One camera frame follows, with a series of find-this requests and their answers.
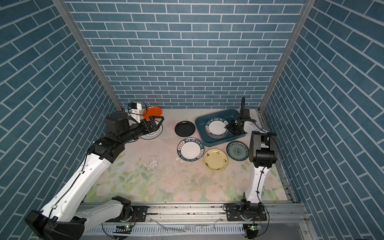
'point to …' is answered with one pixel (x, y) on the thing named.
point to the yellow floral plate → (215, 159)
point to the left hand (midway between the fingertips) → (159, 120)
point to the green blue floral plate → (237, 150)
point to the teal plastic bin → (229, 115)
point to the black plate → (185, 128)
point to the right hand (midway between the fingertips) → (226, 126)
